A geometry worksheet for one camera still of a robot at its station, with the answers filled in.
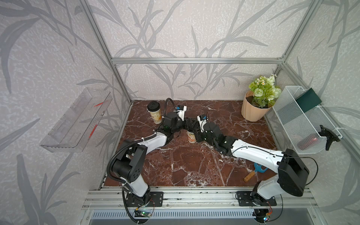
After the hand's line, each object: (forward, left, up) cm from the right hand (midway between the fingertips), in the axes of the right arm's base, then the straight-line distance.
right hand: (194, 128), depth 82 cm
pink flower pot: (+18, -41, -7) cm, 45 cm away
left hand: (+6, 0, -2) cm, 7 cm away
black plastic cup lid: (+18, +27, 0) cm, 33 cm away
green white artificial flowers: (+20, -45, +10) cm, 50 cm away
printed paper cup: (+15, +26, -6) cm, 30 cm away
